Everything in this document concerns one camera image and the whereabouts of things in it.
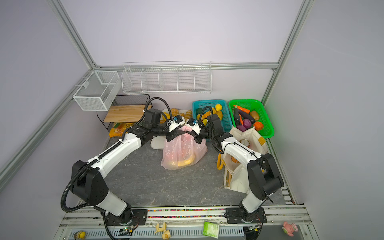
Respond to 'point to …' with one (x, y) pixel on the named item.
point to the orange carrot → (242, 109)
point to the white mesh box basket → (98, 91)
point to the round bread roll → (174, 112)
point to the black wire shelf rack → (125, 108)
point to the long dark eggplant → (246, 116)
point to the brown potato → (254, 114)
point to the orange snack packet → (118, 129)
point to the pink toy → (289, 229)
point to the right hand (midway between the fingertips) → (188, 130)
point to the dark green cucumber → (236, 114)
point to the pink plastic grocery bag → (182, 150)
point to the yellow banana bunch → (186, 162)
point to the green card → (211, 229)
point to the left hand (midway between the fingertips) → (183, 129)
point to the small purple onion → (247, 123)
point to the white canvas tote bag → (236, 177)
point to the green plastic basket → (268, 131)
